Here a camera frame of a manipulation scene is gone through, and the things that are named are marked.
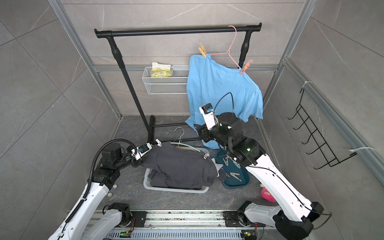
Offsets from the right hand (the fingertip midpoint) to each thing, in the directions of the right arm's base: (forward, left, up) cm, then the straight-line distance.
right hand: (203, 121), depth 63 cm
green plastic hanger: (-2, +12, -14) cm, 18 cm away
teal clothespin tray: (-9, -21, -39) cm, 45 cm away
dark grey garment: (-10, +15, -22) cm, 29 cm away
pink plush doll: (-21, -33, -35) cm, 53 cm away
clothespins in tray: (-2, -22, -39) cm, 45 cm away
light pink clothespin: (-2, +21, -13) cm, 25 cm away
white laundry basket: (-16, +29, -31) cm, 46 cm away
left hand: (-1, +28, -16) cm, 32 cm away
